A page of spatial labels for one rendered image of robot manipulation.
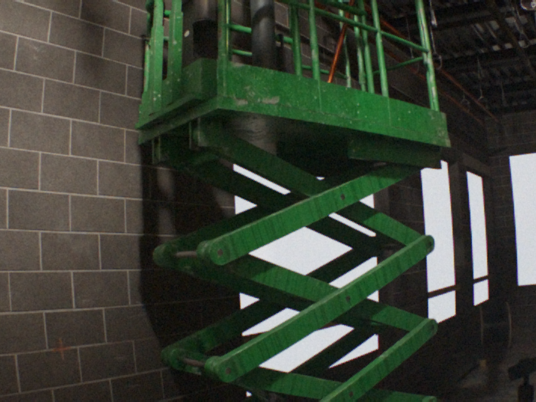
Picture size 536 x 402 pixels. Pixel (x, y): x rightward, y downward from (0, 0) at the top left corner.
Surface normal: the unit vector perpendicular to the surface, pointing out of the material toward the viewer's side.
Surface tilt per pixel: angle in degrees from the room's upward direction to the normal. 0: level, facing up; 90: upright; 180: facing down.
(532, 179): 90
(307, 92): 90
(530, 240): 90
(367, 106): 90
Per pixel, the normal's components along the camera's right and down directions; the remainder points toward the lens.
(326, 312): 0.65, -0.11
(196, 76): -0.76, -0.03
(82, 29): 0.83, -0.11
